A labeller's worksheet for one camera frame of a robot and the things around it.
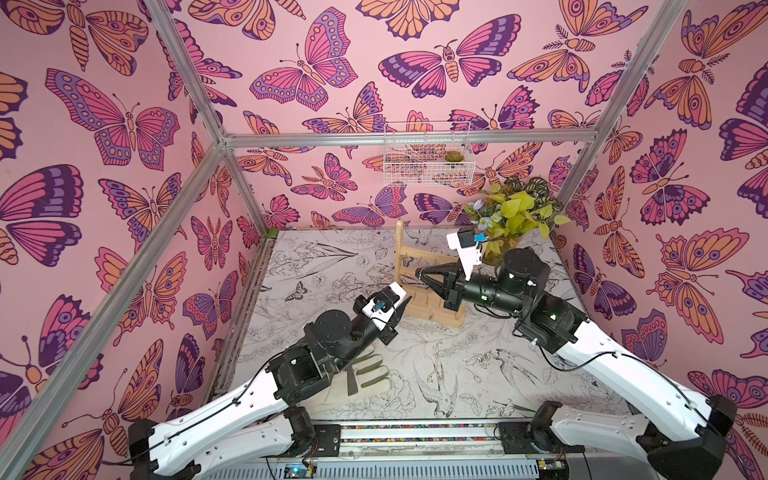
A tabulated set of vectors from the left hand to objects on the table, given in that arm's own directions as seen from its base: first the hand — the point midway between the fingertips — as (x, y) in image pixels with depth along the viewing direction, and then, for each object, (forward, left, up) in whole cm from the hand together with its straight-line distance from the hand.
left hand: (404, 289), depth 61 cm
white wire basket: (+59, -11, -9) cm, 61 cm away
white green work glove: (-5, +10, -34) cm, 36 cm away
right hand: (+2, -3, +4) cm, 6 cm away
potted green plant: (+37, -33, -13) cm, 51 cm away
